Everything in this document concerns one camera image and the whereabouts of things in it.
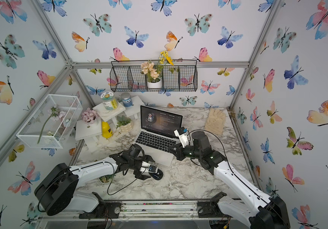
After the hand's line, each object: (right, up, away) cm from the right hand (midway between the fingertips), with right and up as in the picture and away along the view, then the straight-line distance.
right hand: (170, 148), depth 72 cm
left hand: (-10, -12, +13) cm, 21 cm away
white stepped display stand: (-44, +13, +35) cm, 58 cm away
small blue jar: (-29, +27, +23) cm, 46 cm away
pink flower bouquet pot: (-45, +16, +9) cm, 49 cm away
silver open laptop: (-10, +4, +32) cm, 33 cm away
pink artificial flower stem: (-60, +17, +2) cm, 62 cm away
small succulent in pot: (-30, +12, +24) cm, 41 cm away
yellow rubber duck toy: (-42, +6, +23) cm, 49 cm away
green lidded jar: (-35, +25, +12) cm, 45 cm away
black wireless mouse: (-7, -18, +11) cm, 22 cm away
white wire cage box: (-60, +13, +2) cm, 62 cm away
